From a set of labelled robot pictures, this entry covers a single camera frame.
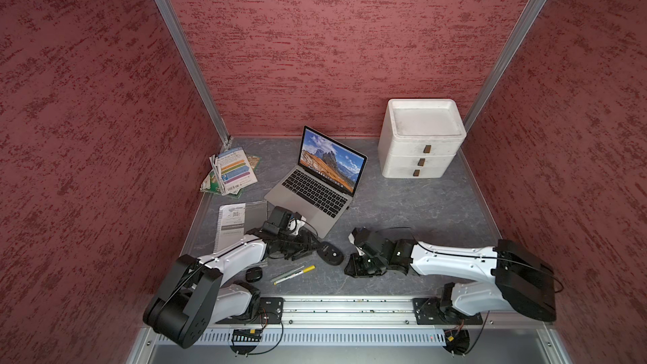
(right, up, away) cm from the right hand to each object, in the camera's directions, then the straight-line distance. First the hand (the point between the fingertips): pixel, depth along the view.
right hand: (347, 277), depth 78 cm
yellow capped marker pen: (-14, +1, +3) cm, 14 cm away
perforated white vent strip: (-30, -15, -6) cm, 34 cm away
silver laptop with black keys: (-9, +27, +25) cm, 38 cm away
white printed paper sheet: (-42, +13, +12) cm, 46 cm away
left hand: (-10, +6, +4) cm, 13 cm away
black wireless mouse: (-6, +6, +5) cm, 10 cm away
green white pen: (-18, +1, +3) cm, 18 cm away
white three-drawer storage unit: (+27, +45, +11) cm, 54 cm away
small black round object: (-30, +1, +1) cm, 30 cm away
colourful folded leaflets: (-49, +32, +28) cm, 65 cm away
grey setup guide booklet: (-35, +17, +17) cm, 42 cm away
